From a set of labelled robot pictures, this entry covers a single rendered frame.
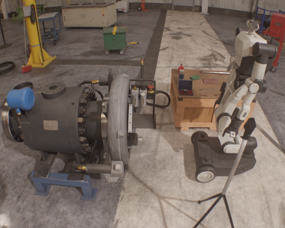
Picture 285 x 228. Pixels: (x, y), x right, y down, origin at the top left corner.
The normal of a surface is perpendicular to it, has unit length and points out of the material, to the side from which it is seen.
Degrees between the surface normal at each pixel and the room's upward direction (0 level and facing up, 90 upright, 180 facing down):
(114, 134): 67
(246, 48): 85
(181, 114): 90
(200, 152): 0
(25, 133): 78
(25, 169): 0
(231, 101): 115
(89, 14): 90
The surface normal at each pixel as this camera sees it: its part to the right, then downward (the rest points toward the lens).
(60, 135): -0.02, 0.39
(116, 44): 0.04, 0.57
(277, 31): -0.59, 0.45
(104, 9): -0.30, 0.55
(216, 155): 0.00, -0.82
